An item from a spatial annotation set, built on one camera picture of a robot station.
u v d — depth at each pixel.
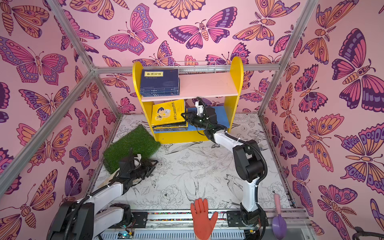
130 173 0.69
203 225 0.72
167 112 0.89
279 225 0.70
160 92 0.72
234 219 0.73
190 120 0.78
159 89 0.71
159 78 0.74
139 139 1.03
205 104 0.83
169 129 0.92
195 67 0.92
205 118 0.70
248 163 0.52
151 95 0.73
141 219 0.73
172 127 0.90
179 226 0.73
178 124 0.88
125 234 0.73
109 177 0.88
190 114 0.81
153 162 0.84
